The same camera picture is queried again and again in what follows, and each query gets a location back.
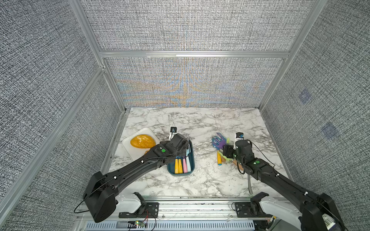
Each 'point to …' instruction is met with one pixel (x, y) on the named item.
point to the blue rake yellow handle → (176, 165)
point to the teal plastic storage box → (171, 168)
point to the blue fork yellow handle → (180, 168)
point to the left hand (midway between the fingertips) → (178, 145)
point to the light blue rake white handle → (188, 160)
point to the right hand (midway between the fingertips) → (228, 142)
